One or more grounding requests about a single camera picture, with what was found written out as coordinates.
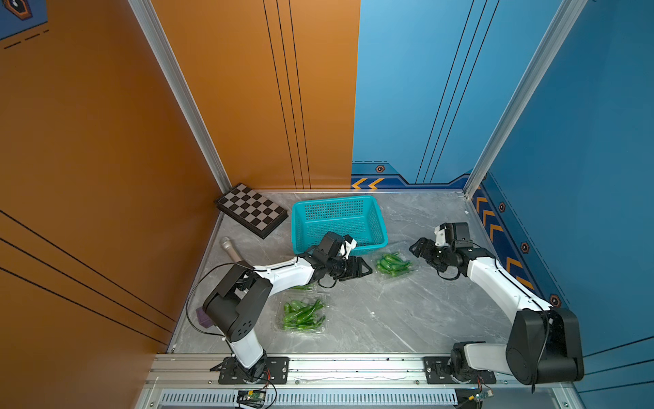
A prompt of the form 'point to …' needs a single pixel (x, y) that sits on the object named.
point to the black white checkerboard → (251, 210)
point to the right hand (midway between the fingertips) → (417, 251)
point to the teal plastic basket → (358, 217)
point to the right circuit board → (480, 396)
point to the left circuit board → (251, 398)
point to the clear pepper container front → (302, 316)
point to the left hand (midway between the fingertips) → (368, 269)
